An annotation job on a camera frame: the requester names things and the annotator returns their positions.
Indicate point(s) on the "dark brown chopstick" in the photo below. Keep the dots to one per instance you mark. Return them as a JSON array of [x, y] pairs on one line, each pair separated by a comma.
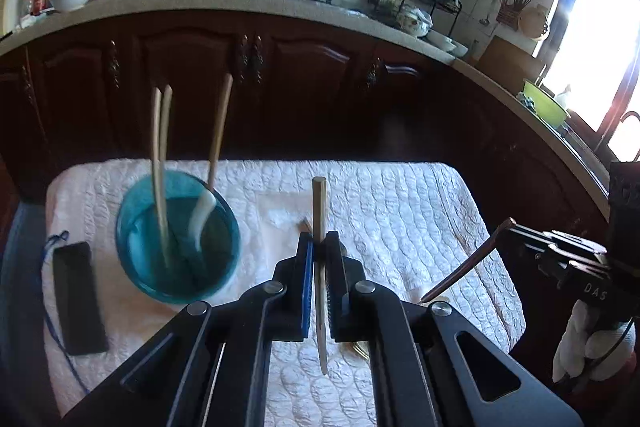
[[465, 264]]

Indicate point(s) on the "dark wooden base cabinets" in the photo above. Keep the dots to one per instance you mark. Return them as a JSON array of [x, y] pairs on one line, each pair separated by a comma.
[[190, 72]]

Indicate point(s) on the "green plastic basin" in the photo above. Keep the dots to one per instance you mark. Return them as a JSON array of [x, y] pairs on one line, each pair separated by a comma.
[[545, 104]]

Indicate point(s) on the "metal faucet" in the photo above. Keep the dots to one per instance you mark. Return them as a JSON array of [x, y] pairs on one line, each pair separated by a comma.
[[629, 114]]

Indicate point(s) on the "white quilted cloth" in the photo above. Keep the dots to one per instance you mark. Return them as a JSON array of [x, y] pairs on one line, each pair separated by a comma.
[[400, 207]]

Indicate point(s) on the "bright window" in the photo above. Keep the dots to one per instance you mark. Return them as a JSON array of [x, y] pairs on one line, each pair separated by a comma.
[[595, 32]]

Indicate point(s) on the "blue chair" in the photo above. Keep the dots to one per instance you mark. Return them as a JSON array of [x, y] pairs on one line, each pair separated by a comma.
[[20, 307]]

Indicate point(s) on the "person's right hand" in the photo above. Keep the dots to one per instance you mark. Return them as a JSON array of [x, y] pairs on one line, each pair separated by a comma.
[[580, 347]]

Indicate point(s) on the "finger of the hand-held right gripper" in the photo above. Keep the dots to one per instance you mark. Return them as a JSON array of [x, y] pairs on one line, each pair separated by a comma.
[[565, 239], [550, 264]]

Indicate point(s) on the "gold metal fork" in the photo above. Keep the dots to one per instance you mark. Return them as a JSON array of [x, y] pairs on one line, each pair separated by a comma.
[[360, 351]]

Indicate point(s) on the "wall chopstick holder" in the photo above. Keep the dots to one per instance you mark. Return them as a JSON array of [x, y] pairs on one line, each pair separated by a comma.
[[510, 14]]

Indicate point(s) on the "black phone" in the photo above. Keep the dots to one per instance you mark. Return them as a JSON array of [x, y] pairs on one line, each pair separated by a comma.
[[80, 302]]

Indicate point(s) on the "teal plastic utensil holder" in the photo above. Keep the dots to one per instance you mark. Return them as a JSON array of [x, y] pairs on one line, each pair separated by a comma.
[[150, 277]]

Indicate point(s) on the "brown cutting board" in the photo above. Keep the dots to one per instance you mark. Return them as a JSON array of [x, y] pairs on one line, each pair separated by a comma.
[[505, 62]]

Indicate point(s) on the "round bamboo strainer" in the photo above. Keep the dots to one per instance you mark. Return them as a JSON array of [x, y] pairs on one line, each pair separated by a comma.
[[532, 22]]

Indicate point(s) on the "hanging metal ladle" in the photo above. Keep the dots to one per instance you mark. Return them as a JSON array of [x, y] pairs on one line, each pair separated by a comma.
[[483, 22]]

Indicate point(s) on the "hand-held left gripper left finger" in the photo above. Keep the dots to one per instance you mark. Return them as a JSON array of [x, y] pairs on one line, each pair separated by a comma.
[[306, 287]]

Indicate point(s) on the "floral ceramic bowl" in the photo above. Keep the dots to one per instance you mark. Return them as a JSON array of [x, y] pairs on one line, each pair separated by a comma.
[[412, 23]]

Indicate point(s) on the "white rag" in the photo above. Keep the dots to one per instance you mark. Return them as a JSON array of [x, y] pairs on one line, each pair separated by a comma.
[[35, 21]]

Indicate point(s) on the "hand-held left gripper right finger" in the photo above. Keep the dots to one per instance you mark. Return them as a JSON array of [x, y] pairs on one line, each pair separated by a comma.
[[340, 287]]

